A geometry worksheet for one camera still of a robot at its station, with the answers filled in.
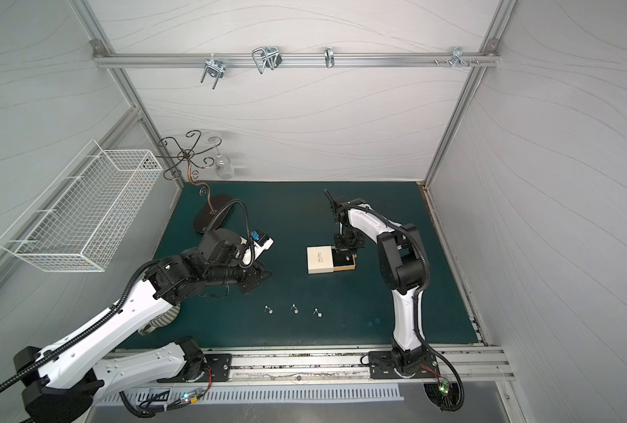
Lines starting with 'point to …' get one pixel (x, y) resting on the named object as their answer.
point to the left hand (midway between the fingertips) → (267, 270)
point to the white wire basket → (79, 221)
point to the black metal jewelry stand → (206, 213)
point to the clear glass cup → (224, 168)
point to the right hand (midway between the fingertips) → (348, 250)
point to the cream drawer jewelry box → (326, 260)
